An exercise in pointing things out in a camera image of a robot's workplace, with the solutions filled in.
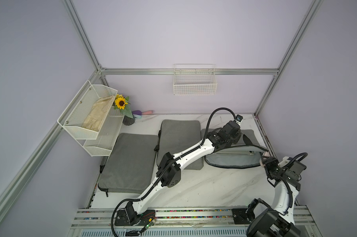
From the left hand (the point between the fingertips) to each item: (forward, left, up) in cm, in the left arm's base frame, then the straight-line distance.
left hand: (235, 130), depth 83 cm
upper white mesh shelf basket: (+2, +83, +10) cm, 83 cm away
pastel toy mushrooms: (+32, +67, -18) cm, 76 cm away
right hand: (-15, -16, -11) cm, 24 cm away
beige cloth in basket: (+3, +77, +9) cm, 78 cm away
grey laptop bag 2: (+10, +35, -18) cm, 41 cm away
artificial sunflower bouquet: (+22, +72, +2) cm, 75 cm away
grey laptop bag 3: (-4, -12, -19) cm, 23 cm away
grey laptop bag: (-14, +63, -19) cm, 68 cm away
